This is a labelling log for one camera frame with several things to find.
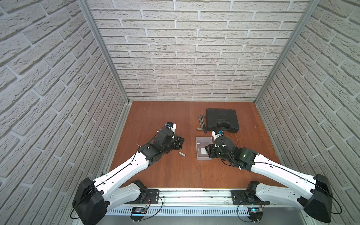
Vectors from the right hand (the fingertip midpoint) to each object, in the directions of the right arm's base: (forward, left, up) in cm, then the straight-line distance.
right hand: (208, 148), depth 77 cm
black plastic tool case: (+29, -16, -13) cm, 36 cm away
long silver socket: (+3, +15, -13) cm, 20 cm away
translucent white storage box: (+11, +1, -14) cm, 17 cm away
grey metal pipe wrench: (+25, -2, -13) cm, 28 cm away
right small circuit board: (-31, -21, -15) cm, 40 cm away
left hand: (+5, +12, +4) cm, 14 cm away
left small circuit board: (-27, +39, -16) cm, 50 cm away
